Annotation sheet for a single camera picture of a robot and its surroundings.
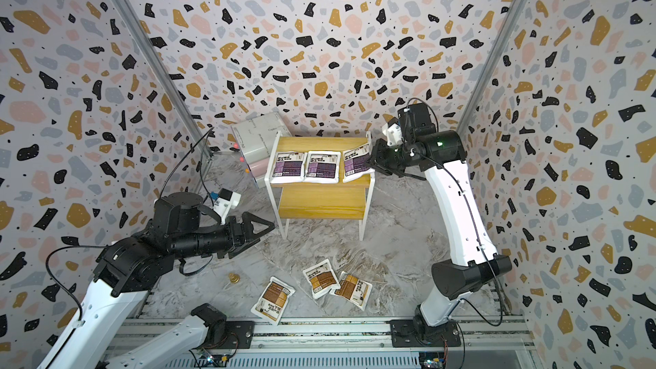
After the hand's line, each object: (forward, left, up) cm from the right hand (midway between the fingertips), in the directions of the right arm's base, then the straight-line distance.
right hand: (363, 162), depth 69 cm
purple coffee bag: (0, +20, -2) cm, 21 cm away
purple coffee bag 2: (+1, +11, -3) cm, 12 cm away
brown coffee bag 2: (-19, +12, -33) cm, 41 cm away
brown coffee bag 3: (-22, +2, -34) cm, 41 cm away
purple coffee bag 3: (+1, +2, -2) cm, 3 cm away
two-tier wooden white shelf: (+1, +19, -20) cm, 28 cm away
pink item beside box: (+17, +39, -22) cm, 48 cm away
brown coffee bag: (-27, +27, -35) cm, 52 cm away
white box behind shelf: (+27, +40, -14) cm, 50 cm away
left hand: (-20, +22, -3) cm, 30 cm away
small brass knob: (-20, +41, -35) cm, 57 cm away
